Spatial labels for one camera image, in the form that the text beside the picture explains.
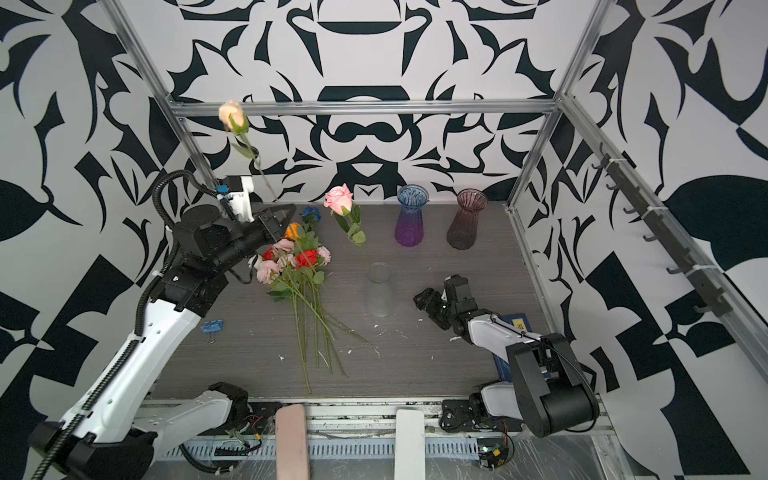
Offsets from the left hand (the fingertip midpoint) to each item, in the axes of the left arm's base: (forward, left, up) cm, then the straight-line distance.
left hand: (293, 200), depth 64 cm
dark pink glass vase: (+18, -46, -33) cm, 59 cm away
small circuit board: (-43, -43, -43) cm, 75 cm away
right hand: (-5, -30, -38) cm, 49 cm away
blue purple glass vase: (+25, -29, -39) cm, 55 cm away
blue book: (-12, -59, -40) cm, 72 cm away
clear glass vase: (-4, -18, -31) cm, 36 cm away
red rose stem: (+9, +5, -35) cm, 37 cm away
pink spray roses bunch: (+5, +8, -39) cm, 40 cm away
